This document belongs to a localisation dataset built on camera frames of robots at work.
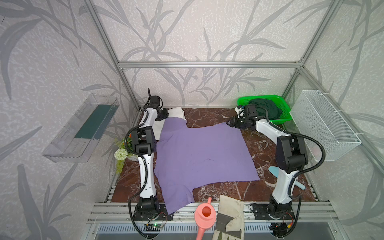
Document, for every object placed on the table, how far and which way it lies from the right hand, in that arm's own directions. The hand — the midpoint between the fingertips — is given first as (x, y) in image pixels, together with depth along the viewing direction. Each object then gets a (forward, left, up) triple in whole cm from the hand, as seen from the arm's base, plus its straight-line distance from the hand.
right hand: (230, 118), depth 98 cm
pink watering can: (-55, +18, +1) cm, 58 cm away
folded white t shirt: (+13, +40, -8) cm, 43 cm away
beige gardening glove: (-57, +6, -9) cm, 58 cm away
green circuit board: (-58, +42, -12) cm, 73 cm away
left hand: (+12, +44, -4) cm, 46 cm away
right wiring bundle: (-59, -20, -14) cm, 64 cm away
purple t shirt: (-23, +29, -12) cm, 39 cm away
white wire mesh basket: (-19, -35, +23) cm, 45 cm away
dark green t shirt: (+14, -30, -6) cm, 34 cm away
